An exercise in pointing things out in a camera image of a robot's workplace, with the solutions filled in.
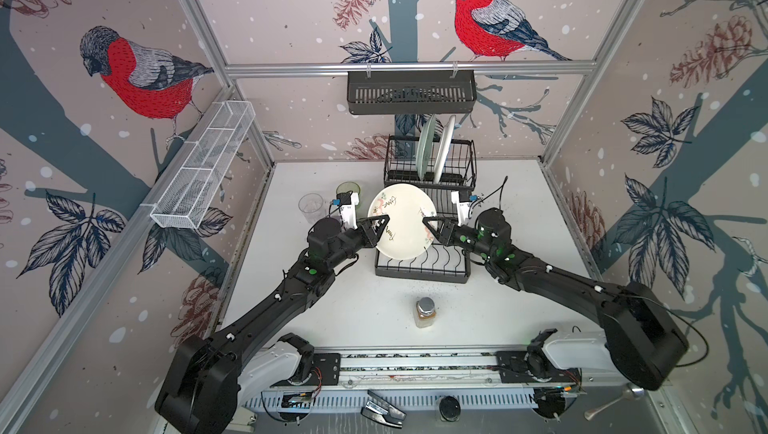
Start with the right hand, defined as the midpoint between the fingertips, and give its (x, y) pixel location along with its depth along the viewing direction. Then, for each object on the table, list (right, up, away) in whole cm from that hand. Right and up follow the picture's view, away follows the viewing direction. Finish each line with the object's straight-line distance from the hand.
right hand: (422, 225), depth 79 cm
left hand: (-9, +2, -6) cm, 11 cm away
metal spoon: (+48, -38, -10) cm, 62 cm away
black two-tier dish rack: (+9, +16, +14) cm, 23 cm away
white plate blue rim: (+5, +20, -4) cm, 21 cm away
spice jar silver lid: (0, -20, -5) cm, 20 cm away
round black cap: (+4, -36, -18) cm, 40 cm away
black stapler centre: (-11, -41, -12) cm, 44 cm away
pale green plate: (+1, +21, -3) cm, 21 cm away
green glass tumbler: (-24, +10, +25) cm, 36 cm away
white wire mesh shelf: (-59, +10, -6) cm, 60 cm away
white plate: (-4, -2, -1) cm, 5 cm away
